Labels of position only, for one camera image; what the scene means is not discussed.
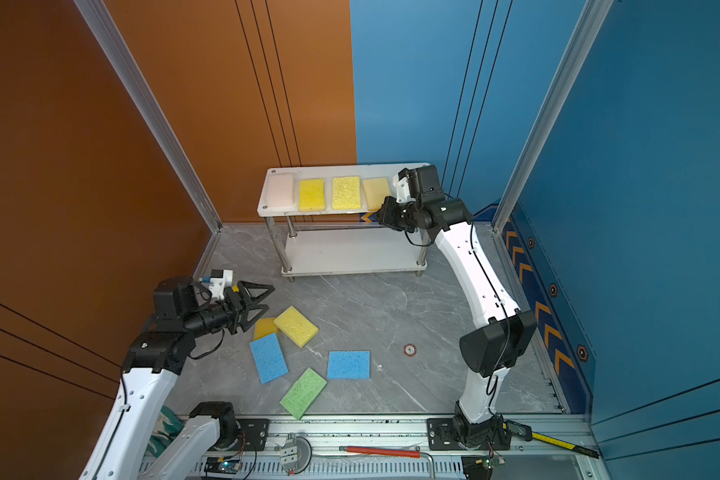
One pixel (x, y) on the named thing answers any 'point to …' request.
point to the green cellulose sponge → (301, 398)
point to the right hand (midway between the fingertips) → (373, 215)
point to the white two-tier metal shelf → (326, 221)
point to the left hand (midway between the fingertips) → (272, 295)
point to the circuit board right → (489, 461)
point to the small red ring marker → (409, 349)
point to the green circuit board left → (222, 465)
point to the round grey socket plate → (295, 454)
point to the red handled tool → (397, 452)
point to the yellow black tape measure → (524, 433)
